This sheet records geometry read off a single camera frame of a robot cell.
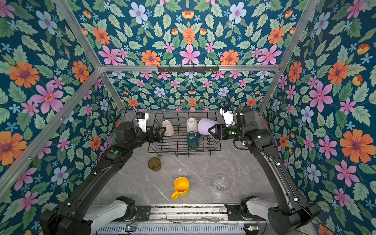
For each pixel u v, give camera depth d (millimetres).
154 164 894
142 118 630
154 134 654
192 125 966
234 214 732
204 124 701
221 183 825
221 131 575
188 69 930
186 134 1043
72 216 383
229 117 594
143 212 737
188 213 750
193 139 885
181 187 821
